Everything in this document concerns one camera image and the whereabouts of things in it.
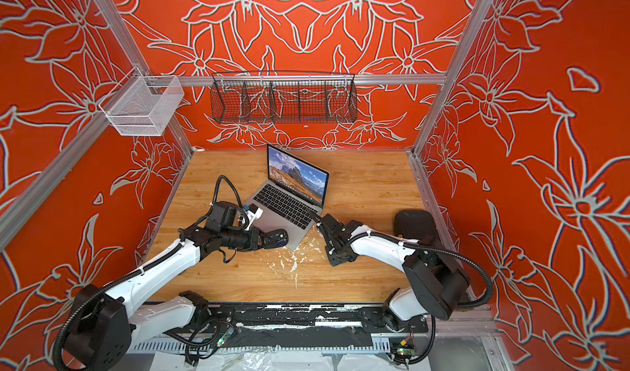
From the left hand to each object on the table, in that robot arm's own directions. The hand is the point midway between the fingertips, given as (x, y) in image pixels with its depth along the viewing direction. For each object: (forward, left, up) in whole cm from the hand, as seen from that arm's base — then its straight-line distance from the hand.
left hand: (273, 240), depth 78 cm
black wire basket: (+55, +6, +18) cm, 58 cm away
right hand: (+1, -21, -11) cm, 24 cm away
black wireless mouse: (+1, -1, +1) cm, 1 cm away
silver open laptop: (+24, -3, -10) cm, 26 cm away
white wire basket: (+42, +56, +21) cm, 73 cm away
